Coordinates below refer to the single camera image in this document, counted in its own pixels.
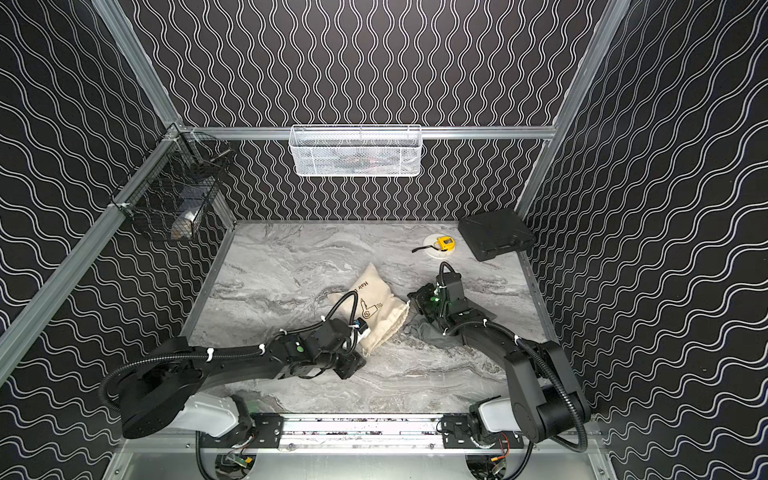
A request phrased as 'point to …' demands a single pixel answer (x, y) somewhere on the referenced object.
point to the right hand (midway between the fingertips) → (407, 292)
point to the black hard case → (494, 234)
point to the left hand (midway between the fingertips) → (362, 356)
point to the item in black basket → (182, 228)
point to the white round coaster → (435, 253)
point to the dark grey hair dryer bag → (423, 331)
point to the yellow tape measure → (446, 243)
